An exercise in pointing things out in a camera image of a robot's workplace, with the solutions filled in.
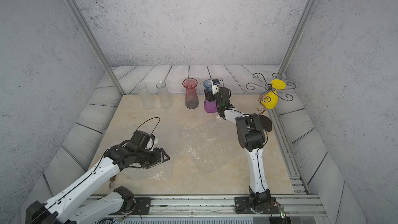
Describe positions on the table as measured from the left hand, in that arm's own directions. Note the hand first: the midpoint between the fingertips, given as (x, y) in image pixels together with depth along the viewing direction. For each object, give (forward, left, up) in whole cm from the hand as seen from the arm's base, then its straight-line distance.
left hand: (168, 160), depth 75 cm
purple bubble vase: (+38, -23, -4) cm, 44 cm away
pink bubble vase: (+43, -10, -4) cm, 45 cm away
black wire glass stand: (+30, -51, +20) cm, 62 cm away
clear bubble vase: (+46, +8, -6) cm, 48 cm away
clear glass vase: (+48, +23, -9) cm, 54 cm away
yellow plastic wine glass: (+20, -49, +20) cm, 57 cm away
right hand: (+46, -22, +7) cm, 51 cm away
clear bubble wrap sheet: (+13, -21, -12) cm, 27 cm away
